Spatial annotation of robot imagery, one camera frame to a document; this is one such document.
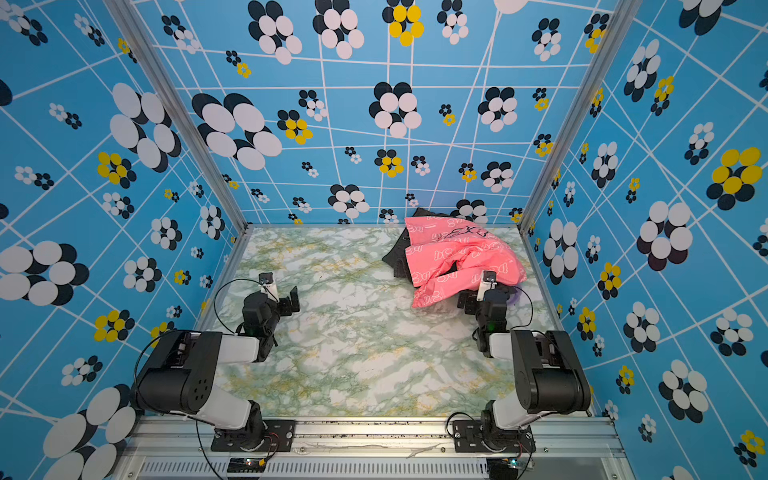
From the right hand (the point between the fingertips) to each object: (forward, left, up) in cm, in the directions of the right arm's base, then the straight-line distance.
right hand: (482, 288), depth 94 cm
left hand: (-1, +63, +2) cm, 63 cm away
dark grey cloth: (+19, +27, -6) cm, 33 cm away
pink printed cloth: (+9, +10, +5) cm, 14 cm away
